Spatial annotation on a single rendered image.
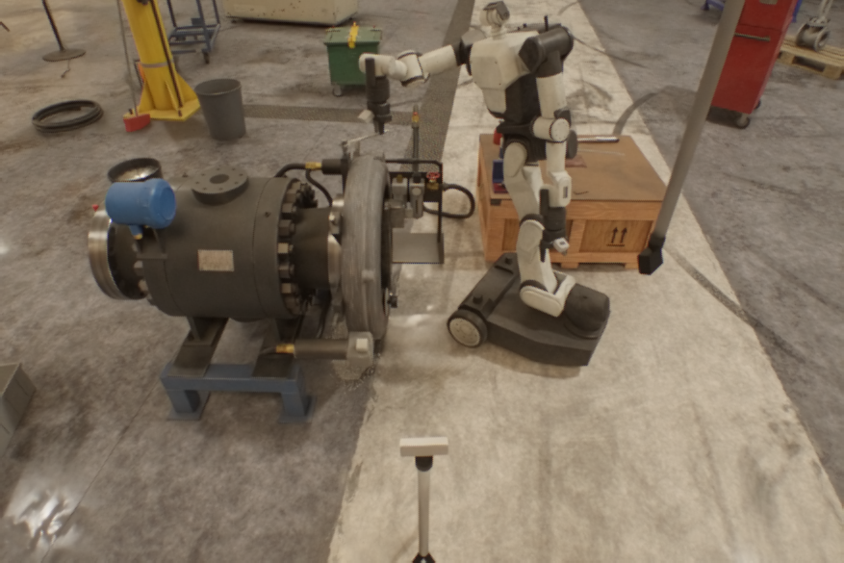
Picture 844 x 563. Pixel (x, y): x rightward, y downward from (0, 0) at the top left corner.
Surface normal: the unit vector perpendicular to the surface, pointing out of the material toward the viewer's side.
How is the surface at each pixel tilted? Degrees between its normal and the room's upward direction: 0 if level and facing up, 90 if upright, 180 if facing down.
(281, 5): 90
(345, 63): 90
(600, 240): 90
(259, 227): 39
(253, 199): 14
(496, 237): 90
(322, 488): 0
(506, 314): 0
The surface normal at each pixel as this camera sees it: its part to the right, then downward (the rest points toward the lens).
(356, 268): 0.00, 0.15
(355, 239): 0.00, -0.08
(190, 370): 0.00, -0.80
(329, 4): -0.29, 0.58
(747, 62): -0.61, 0.48
